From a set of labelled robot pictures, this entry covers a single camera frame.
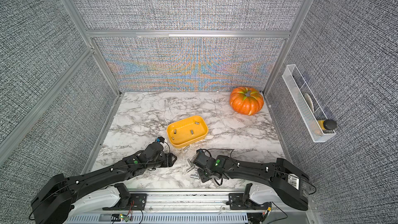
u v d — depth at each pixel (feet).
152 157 2.10
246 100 3.23
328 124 2.02
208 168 2.02
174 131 3.20
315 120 2.17
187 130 3.22
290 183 1.38
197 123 3.30
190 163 2.81
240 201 2.40
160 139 2.51
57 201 1.33
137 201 2.42
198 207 2.40
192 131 3.20
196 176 2.65
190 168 2.74
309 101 2.30
